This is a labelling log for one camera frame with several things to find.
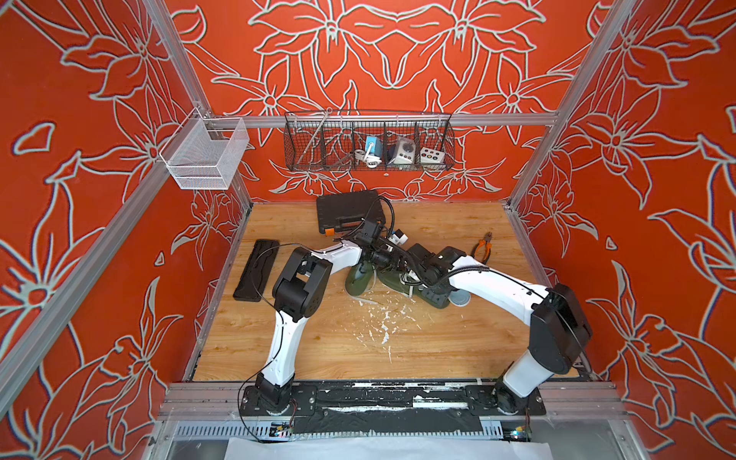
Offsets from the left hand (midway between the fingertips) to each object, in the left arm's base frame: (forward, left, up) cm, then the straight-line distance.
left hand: (413, 269), depth 89 cm
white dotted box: (+32, -4, +21) cm, 39 cm away
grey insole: (-12, -11, +6) cm, 18 cm away
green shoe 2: (-13, -4, +6) cm, 15 cm away
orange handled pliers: (+19, -30, -8) cm, 36 cm away
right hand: (-6, -7, 0) cm, 9 cm away
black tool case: (+26, +26, -3) cm, 37 cm away
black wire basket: (+39, +32, +21) cm, 55 cm away
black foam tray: (-2, +54, -7) cm, 54 cm away
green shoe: (-1, +18, -4) cm, 19 cm away
